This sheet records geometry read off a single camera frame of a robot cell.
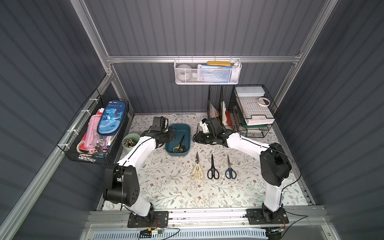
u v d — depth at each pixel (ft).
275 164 1.65
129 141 2.71
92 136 2.26
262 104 3.24
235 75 2.82
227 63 2.90
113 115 2.32
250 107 3.17
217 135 2.32
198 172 2.91
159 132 2.25
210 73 2.84
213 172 2.92
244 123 3.19
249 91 3.36
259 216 2.39
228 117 3.74
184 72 2.75
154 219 2.38
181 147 3.26
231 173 2.92
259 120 3.00
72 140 2.03
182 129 3.49
